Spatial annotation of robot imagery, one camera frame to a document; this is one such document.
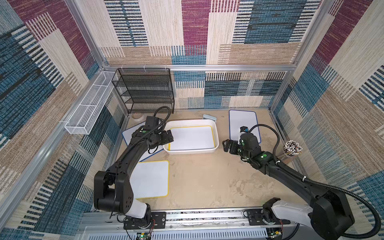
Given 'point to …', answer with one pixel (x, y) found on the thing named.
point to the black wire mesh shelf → (145, 89)
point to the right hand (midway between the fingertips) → (231, 145)
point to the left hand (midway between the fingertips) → (167, 139)
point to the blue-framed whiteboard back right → (239, 118)
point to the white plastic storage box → (177, 123)
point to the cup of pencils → (291, 148)
